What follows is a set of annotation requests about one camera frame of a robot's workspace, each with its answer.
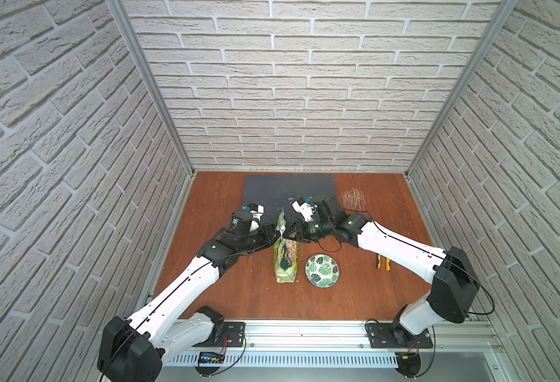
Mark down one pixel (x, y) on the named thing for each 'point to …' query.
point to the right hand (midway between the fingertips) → (278, 243)
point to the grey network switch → (274, 194)
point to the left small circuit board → (211, 357)
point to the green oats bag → (286, 255)
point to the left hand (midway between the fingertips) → (280, 227)
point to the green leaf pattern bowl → (322, 270)
